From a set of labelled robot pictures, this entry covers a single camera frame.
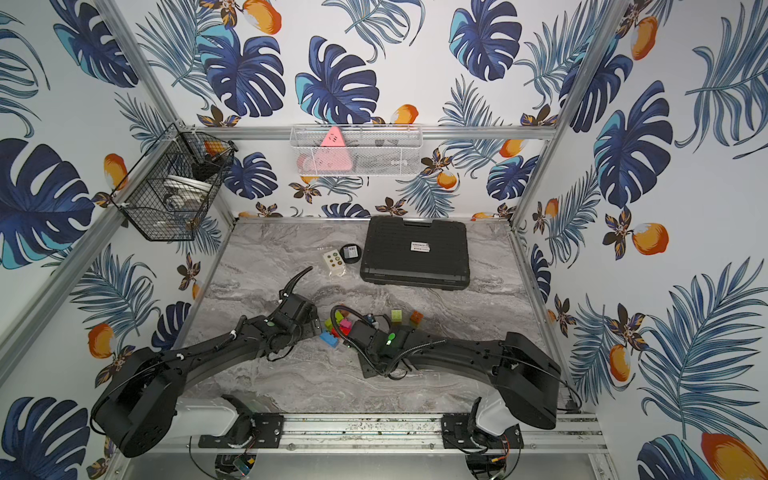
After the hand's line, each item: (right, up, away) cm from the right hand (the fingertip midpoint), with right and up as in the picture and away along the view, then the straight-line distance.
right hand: (371, 363), depth 80 cm
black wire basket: (-62, +49, +11) cm, 80 cm away
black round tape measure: (-9, +30, +29) cm, 42 cm away
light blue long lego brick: (-13, +4, +7) cm, 15 cm away
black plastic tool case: (+14, +29, +23) cm, 39 cm away
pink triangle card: (-13, +59, +10) cm, 61 cm away
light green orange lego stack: (+7, +10, +12) cm, 17 cm away
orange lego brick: (+13, +10, +12) cm, 20 cm away
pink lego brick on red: (-8, +8, +12) cm, 16 cm away
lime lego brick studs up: (-13, +8, +10) cm, 18 cm away
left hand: (-20, +9, +8) cm, 24 cm away
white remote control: (-14, +27, +25) cm, 39 cm away
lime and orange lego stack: (-10, +10, +12) cm, 19 cm away
